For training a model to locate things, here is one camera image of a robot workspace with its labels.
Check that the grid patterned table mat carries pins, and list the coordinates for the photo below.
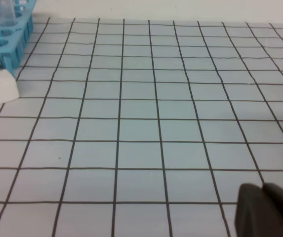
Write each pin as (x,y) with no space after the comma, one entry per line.
(129,128)

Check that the clear test tube in rack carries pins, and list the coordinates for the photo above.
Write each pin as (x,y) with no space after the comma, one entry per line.
(7,14)

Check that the white foam cube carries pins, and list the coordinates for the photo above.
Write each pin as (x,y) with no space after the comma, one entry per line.
(8,87)

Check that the blue test tube rack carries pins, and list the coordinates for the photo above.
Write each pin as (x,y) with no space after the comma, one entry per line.
(13,40)

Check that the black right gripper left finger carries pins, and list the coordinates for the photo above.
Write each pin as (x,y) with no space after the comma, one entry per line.
(256,215)

